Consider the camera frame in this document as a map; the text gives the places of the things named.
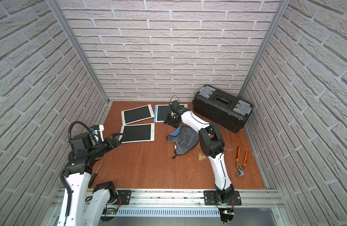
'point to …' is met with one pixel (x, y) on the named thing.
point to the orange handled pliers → (241, 173)
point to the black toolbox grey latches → (221, 109)
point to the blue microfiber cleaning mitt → (185, 139)
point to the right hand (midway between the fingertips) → (169, 121)
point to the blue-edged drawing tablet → (161, 111)
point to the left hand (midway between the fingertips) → (120, 135)
